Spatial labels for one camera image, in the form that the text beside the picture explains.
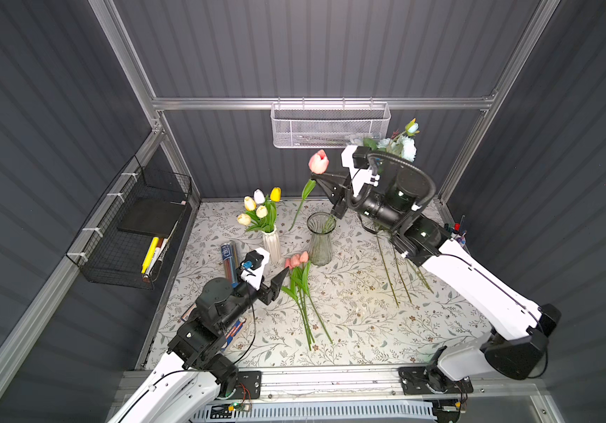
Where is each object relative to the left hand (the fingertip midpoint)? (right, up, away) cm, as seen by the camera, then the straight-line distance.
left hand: (278, 265), depth 65 cm
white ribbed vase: (-5, +4, +24) cm, 25 cm away
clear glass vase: (+12, +9, +26) cm, 30 cm away
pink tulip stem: (+3, -16, +26) cm, 30 cm away
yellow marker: (-36, +4, +7) cm, 37 cm away
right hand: (+10, +21, -12) cm, 26 cm away
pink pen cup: (+60, +7, +26) cm, 66 cm away
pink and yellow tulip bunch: (-7, +14, +12) cm, 20 cm away
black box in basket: (-40, +12, +13) cm, 44 cm away
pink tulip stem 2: (+7, -9, +25) cm, 28 cm away
